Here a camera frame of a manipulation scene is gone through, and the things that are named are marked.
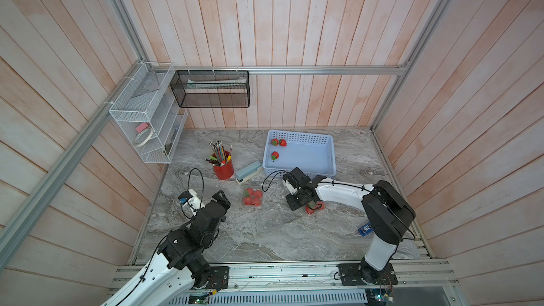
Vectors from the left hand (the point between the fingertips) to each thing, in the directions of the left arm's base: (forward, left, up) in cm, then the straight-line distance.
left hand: (218, 200), depth 76 cm
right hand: (+7, -29, -16) cm, 34 cm away
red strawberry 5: (+32, -22, -14) cm, 41 cm away
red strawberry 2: (+6, -9, -14) cm, 18 cm away
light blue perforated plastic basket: (+33, -41, -14) cm, 55 cm away
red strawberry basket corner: (+40, -22, -12) cm, 47 cm away
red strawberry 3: (+6, -13, -14) cm, 20 cm away
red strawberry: (+9, -14, -12) cm, 21 cm away
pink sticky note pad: (+25, +32, +13) cm, 43 cm away
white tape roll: (+22, +31, +11) cm, 40 cm away
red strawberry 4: (+40, -26, -13) cm, 49 cm away
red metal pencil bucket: (+21, +2, -12) cm, 24 cm away
